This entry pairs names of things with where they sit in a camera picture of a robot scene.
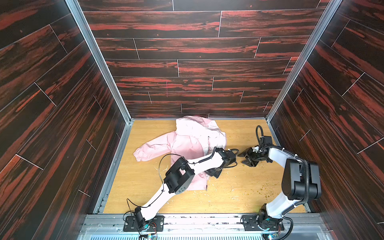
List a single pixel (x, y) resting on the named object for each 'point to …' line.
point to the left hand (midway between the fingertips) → (209, 174)
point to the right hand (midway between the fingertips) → (242, 157)
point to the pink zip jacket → (194, 140)
